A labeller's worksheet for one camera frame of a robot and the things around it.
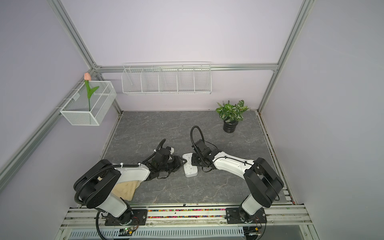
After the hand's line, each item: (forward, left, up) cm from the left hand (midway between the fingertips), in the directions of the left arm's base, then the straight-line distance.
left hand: (186, 163), depth 87 cm
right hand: (+2, -4, 0) cm, 5 cm away
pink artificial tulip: (+35, +52, +29) cm, 69 cm away
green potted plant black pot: (+20, -28, +18) cm, 39 cm away
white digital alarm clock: (-4, -2, 0) cm, 5 cm away
